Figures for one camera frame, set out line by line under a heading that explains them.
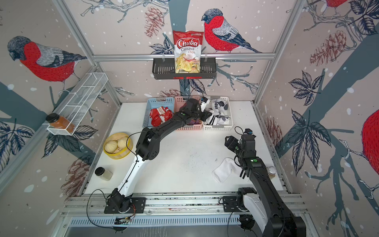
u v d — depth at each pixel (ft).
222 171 2.76
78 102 2.56
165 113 3.59
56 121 1.96
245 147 2.05
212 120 3.20
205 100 2.89
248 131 2.42
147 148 2.04
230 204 2.38
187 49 2.80
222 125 3.40
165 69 3.10
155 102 3.86
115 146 2.95
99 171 2.49
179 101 3.87
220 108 3.70
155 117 3.52
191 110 2.65
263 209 1.74
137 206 2.40
